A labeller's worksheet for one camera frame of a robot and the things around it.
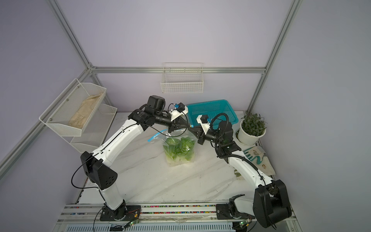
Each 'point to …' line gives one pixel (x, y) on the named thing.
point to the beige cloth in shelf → (82, 114)
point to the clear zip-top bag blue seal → (161, 136)
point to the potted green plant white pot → (252, 127)
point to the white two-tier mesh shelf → (91, 137)
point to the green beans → (237, 174)
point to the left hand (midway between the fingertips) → (186, 126)
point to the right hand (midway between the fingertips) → (190, 129)
